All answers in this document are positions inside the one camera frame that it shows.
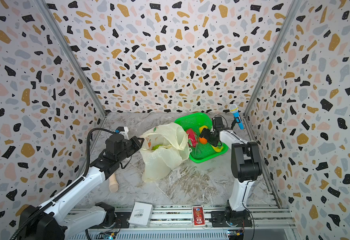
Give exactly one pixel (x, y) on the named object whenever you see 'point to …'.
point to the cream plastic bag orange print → (163, 147)
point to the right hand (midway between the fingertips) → (201, 134)
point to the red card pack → (198, 216)
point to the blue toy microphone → (234, 109)
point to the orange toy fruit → (202, 140)
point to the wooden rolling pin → (113, 184)
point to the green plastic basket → (201, 153)
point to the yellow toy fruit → (201, 128)
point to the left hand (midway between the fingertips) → (144, 135)
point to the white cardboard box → (141, 214)
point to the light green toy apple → (156, 147)
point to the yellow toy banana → (218, 149)
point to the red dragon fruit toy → (192, 138)
